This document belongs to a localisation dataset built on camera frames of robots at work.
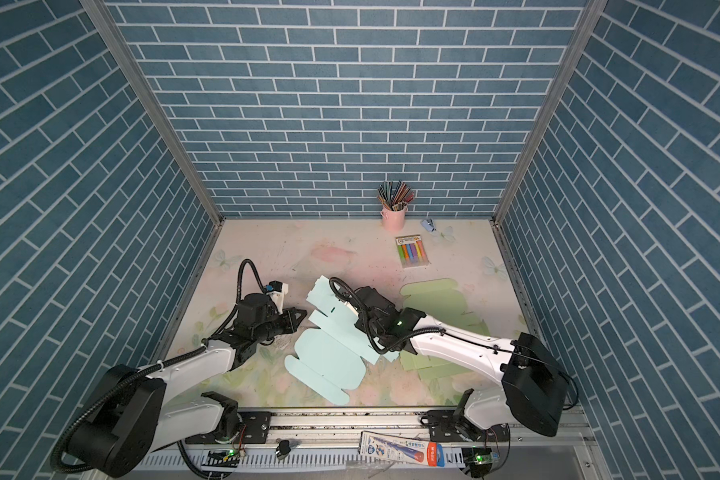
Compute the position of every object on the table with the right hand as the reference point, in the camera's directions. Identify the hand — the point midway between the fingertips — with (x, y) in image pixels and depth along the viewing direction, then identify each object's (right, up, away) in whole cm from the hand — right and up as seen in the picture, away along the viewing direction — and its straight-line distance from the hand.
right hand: (363, 301), depth 83 cm
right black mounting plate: (+21, -29, -9) cm, 37 cm away
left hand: (-17, -4, +4) cm, 18 cm away
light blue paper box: (-10, -17, +3) cm, 20 cm away
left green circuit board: (-34, -36, -11) cm, 51 cm away
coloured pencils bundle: (+11, +35, +30) cm, 47 cm away
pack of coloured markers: (+17, +14, +26) cm, 34 cm away
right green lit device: (+28, -35, -13) cm, 47 cm away
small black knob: (-18, -31, -15) cm, 39 cm away
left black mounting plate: (-27, -30, -9) cm, 41 cm away
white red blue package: (+9, -33, -12) cm, 37 cm away
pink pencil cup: (+10, +25, +31) cm, 41 cm away
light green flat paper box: (+25, -2, +16) cm, 30 cm away
